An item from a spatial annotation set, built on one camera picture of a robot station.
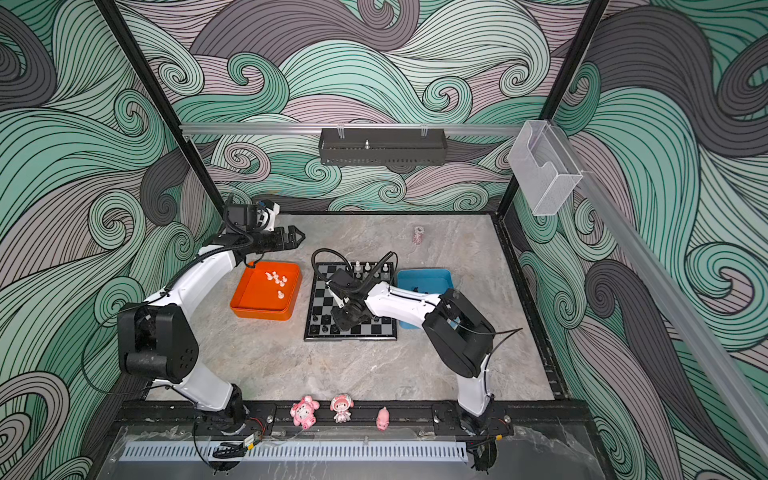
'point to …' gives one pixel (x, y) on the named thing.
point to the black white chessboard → (321, 324)
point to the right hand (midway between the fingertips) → (342, 321)
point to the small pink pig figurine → (382, 419)
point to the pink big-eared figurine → (303, 412)
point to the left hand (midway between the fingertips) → (293, 233)
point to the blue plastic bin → (435, 281)
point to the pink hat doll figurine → (342, 403)
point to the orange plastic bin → (270, 291)
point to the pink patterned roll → (418, 235)
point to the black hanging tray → (383, 146)
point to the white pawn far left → (323, 271)
